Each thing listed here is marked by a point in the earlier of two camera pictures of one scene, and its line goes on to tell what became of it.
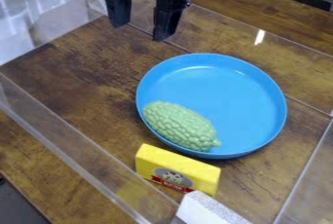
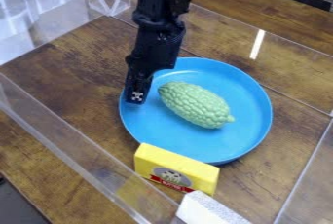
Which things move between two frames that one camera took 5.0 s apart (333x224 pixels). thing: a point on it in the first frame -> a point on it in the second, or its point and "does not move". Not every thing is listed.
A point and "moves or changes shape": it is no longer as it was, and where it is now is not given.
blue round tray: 226,90 moves or changes shape
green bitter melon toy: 180,126 -> 195,104
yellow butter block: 175,170 does not move
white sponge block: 201,209 does not move
